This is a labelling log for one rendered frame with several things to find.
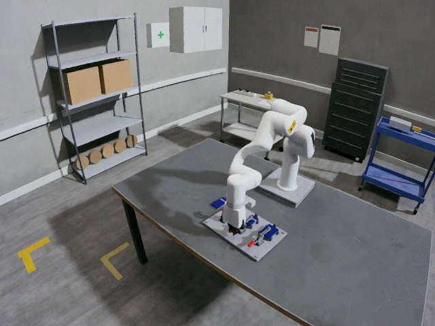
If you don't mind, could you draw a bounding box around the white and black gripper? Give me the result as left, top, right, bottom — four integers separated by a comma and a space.
222, 201, 246, 236

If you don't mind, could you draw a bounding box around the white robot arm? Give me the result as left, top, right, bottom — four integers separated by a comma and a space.
226, 99, 315, 209

